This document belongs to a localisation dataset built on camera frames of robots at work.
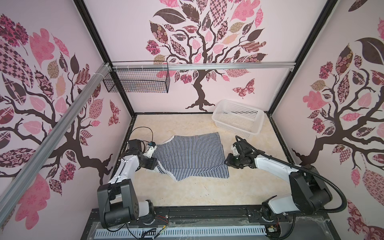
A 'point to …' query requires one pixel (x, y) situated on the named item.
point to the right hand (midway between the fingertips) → (225, 161)
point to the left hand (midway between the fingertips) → (151, 164)
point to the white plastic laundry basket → (237, 118)
